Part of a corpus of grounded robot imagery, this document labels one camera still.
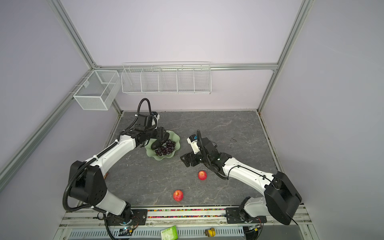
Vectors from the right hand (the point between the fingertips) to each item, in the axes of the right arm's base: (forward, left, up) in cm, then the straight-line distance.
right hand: (186, 156), depth 80 cm
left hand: (+15, +15, +3) cm, 21 cm away
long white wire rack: (+50, +15, +17) cm, 55 cm away
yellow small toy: (-33, -12, -12) cm, 37 cm away
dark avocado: (+14, +20, -8) cm, 26 cm away
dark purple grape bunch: (+11, +12, -8) cm, 18 cm away
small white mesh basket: (+43, +62, +12) cm, 76 cm away
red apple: (-17, +4, -10) cm, 21 cm away
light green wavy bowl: (+19, +11, -10) cm, 24 cm away
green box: (-33, +7, -12) cm, 36 cm away
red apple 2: (-7, -8, -10) cm, 14 cm away
